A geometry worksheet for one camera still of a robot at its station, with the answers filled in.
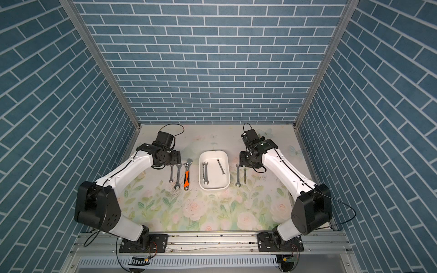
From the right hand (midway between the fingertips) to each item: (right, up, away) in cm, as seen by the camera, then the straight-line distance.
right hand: (245, 163), depth 84 cm
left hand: (-35, +1, +5) cm, 36 cm away
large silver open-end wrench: (-36, -14, +7) cm, 39 cm away
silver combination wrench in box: (-23, -6, +13) cm, 27 cm away
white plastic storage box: (-17, -6, +13) cm, 22 cm away
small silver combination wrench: (+1, -12, +9) cm, 16 cm away
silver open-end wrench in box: (-21, -11, +9) cm, 25 cm away
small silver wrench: (-40, -11, +10) cm, 43 cm away
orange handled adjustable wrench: (-32, -9, +10) cm, 34 cm away
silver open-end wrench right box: (-13, -5, +15) cm, 20 cm away
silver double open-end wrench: (-3, -9, +12) cm, 15 cm away
